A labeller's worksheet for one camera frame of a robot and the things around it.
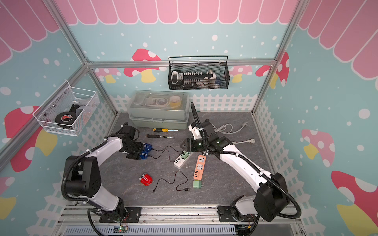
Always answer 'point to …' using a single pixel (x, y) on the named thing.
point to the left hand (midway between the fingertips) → (144, 153)
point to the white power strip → (179, 162)
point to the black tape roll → (67, 118)
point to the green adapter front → (197, 184)
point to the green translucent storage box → (159, 109)
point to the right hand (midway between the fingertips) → (183, 145)
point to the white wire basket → (83, 102)
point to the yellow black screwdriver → (163, 130)
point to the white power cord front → (252, 140)
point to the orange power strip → (199, 167)
